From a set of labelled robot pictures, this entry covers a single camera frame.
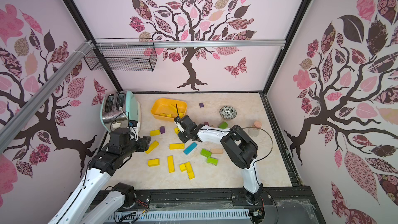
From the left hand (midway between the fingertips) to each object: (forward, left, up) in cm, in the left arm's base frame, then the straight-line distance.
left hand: (146, 141), depth 78 cm
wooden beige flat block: (+1, -37, -15) cm, 41 cm away
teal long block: (+2, -22, -14) cm, 26 cm away
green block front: (-5, -35, -15) cm, 38 cm away
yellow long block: (-7, -11, -15) cm, 20 cm away
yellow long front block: (-11, -22, -14) cm, 28 cm away
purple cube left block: (+15, -3, -14) cm, 21 cm away
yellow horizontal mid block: (+4, -13, -15) cm, 21 cm away
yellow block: (+13, +2, -15) cm, 20 cm away
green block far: (+19, -43, -14) cm, 49 cm away
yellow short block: (-6, -1, -14) cm, 15 cm away
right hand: (+12, -17, -11) cm, 23 cm away
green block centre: (-1, -31, -14) cm, 34 cm away
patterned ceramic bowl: (+29, -47, -14) cm, 57 cm away
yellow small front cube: (-9, -18, -13) cm, 24 cm away
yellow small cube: (+26, -14, -13) cm, 32 cm away
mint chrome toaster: (+20, +21, +2) cm, 29 cm away
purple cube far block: (+37, -28, -15) cm, 49 cm away
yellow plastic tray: (+33, -3, -14) cm, 36 cm away
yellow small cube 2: (+27, -2, -12) cm, 30 cm away
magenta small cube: (+20, -32, -14) cm, 40 cm away
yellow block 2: (+33, -8, -14) cm, 37 cm away
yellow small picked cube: (+26, -6, -12) cm, 29 cm away
